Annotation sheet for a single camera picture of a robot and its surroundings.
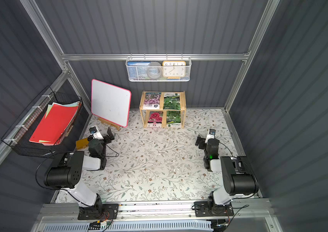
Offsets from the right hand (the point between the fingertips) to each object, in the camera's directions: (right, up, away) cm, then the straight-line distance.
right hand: (210, 136), depth 93 cm
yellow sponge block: (-88, -6, +7) cm, 88 cm away
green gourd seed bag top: (-25, +23, +4) cm, 34 cm away
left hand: (-70, +4, -3) cm, 70 cm away
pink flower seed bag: (-37, +11, +19) cm, 43 cm away
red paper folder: (-85, +11, -19) cm, 87 cm away
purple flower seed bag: (-38, +24, +4) cm, 45 cm away
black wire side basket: (-92, +3, -32) cm, 97 cm away
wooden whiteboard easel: (-72, +8, +14) cm, 74 cm away
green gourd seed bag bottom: (-23, +12, +19) cm, 32 cm away
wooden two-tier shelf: (-31, +23, +4) cm, 39 cm away
